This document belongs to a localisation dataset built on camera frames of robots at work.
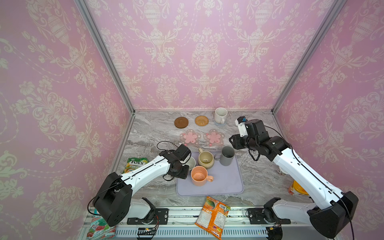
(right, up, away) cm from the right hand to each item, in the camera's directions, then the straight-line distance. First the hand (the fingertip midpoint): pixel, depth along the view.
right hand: (233, 138), depth 77 cm
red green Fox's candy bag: (-65, -42, -8) cm, 77 cm away
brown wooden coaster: (-30, +8, +36) cm, 48 cm away
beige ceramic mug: (-14, -14, +15) cm, 25 cm away
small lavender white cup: (-22, -15, +8) cm, 28 cm away
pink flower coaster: (-24, -3, +28) cm, 37 cm away
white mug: (-2, +14, +29) cm, 33 cm away
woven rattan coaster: (-15, +10, +37) cm, 41 cm away
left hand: (-26, -21, +5) cm, 34 cm away
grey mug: (-3, -12, +6) cm, 14 cm away
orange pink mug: (-17, -23, +9) cm, 30 cm away
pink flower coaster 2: (-7, -3, +27) cm, 28 cm away
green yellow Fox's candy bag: (-58, -16, +15) cm, 62 cm away
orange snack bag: (-11, -38, -4) cm, 40 cm away
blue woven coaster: (-2, +7, +33) cm, 34 cm away
